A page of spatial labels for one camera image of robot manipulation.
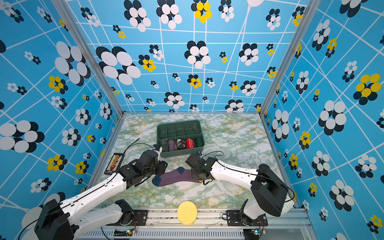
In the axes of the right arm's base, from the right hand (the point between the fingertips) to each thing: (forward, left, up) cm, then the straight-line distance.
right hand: (197, 175), depth 84 cm
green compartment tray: (+39, +15, -7) cm, 42 cm away
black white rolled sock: (+18, +11, +3) cm, 22 cm away
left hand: (+4, +18, +7) cm, 19 cm away
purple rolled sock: (+18, +17, +3) cm, 25 cm away
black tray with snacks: (+7, +51, -1) cm, 52 cm away
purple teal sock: (+1, +10, -2) cm, 10 cm away
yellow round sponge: (-19, +5, 0) cm, 20 cm away
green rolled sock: (+22, -1, +2) cm, 22 cm away
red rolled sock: (+20, +5, +2) cm, 21 cm away
